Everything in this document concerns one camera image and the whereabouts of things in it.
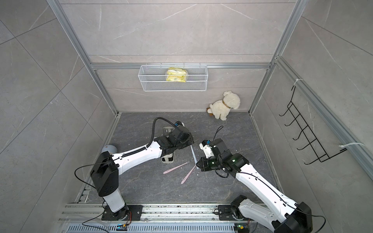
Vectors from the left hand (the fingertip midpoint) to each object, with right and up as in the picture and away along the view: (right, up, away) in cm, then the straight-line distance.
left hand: (196, 136), depth 82 cm
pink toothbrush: (-14, -21, +7) cm, 26 cm away
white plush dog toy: (+19, +19, +28) cm, 39 cm away
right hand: (+1, -14, -8) cm, 16 cm away
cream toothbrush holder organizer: (-17, -15, +7) cm, 24 cm away
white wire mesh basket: (-30, +40, +19) cm, 54 cm away
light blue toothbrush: (-2, -11, -6) cm, 12 cm away
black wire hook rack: (+50, -6, -24) cm, 56 cm away
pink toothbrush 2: (-5, -24, +4) cm, 25 cm away
